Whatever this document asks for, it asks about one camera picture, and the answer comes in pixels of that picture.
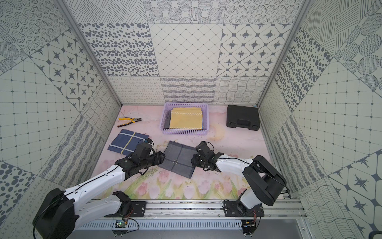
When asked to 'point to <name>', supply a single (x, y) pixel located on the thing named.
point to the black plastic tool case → (242, 116)
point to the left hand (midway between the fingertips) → (161, 153)
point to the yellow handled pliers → (134, 120)
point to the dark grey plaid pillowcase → (178, 159)
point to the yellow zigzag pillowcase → (186, 118)
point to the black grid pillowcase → (167, 121)
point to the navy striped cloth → (126, 141)
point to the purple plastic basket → (168, 106)
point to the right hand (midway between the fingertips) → (195, 162)
